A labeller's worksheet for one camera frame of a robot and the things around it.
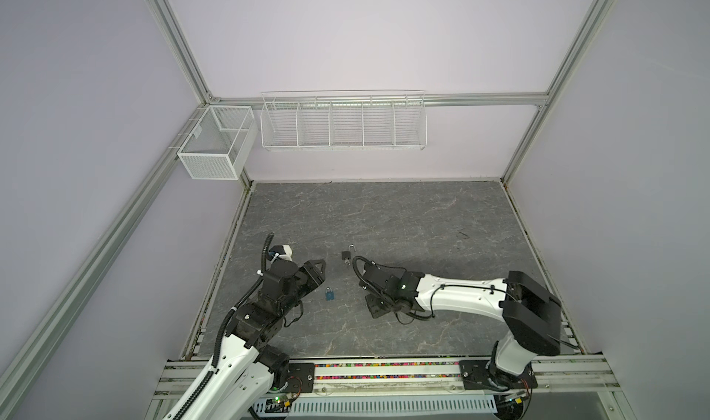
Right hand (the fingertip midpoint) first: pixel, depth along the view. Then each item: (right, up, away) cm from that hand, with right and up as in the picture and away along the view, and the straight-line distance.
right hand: (373, 305), depth 83 cm
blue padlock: (-14, +1, +5) cm, 15 cm away
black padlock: (-9, +13, +16) cm, 22 cm away
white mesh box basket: (-56, +54, +20) cm, 80 cm away
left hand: (-15, +12, -8) cm, 21 cm away
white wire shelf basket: (-10, +61, +16) cm, 64 cm away
